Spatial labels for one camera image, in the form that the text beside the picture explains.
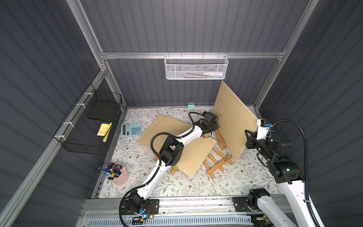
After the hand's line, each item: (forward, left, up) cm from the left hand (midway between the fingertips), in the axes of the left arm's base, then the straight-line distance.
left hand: (220, 126), depth 100 cm
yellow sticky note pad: (-16, +69, +20) cm, 74 cm away
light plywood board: (-20, +20, -1) cm, 29 cm away
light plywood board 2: (+7, +41, -5) cm, 42 cm away
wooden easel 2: (-23, -1, -3) cm, 23 cm away
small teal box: (+28, +20, -6) cm, 34 cm away
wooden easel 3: (-29, +32, -3) cm, 43 cm away
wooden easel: (-12, +1, -1) cm, 12 cm away
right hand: (-20, -7, +23) cm, 31 cm away
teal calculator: (+2, +65, -5) cm, 65 cm away
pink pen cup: (-34, +61, +6) cm, 71 cm away
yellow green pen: (-22, +65, +21) cm, 72 cm away
